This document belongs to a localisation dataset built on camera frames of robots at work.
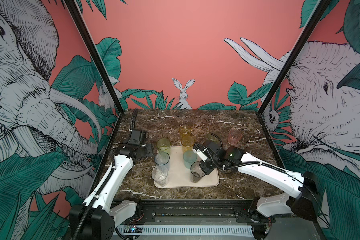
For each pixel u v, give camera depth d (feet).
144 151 2.35
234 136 3.42
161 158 2.97
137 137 1.98
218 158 1.82
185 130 3.61
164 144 3.04
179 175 2.93
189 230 2.30
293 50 2.82
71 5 2.25
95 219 1.24
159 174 2.68
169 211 2.51
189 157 2.95
